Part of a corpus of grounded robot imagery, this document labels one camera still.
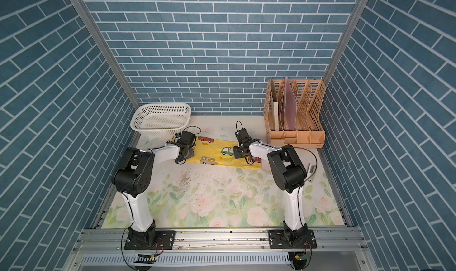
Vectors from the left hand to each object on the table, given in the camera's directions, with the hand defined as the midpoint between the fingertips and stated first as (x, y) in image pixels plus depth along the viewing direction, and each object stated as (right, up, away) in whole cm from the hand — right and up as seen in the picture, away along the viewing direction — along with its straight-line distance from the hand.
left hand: (190, 154), depth 102 cm
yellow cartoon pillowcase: (+15, +1, -1) cm, 15 cm away
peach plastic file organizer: (+70, +12, 0) cm, 71 cm away
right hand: (+29, +1, +1) cm, 29 cm away
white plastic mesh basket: (-23, +22, +17) cm, 36 cm away
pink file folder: (+55, +26, -9) cm, 62 cm away
